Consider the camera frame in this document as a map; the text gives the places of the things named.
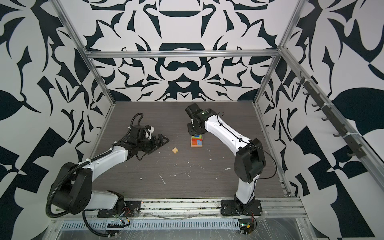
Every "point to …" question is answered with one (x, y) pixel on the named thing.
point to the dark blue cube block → (196, 136)
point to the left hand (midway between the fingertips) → (165, 140)
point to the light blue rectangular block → (199, 143)
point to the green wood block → (200, 137)
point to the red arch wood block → (195, 141)
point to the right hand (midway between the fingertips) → (194, 130)
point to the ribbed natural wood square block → (175, 150)
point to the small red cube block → (196, 139)
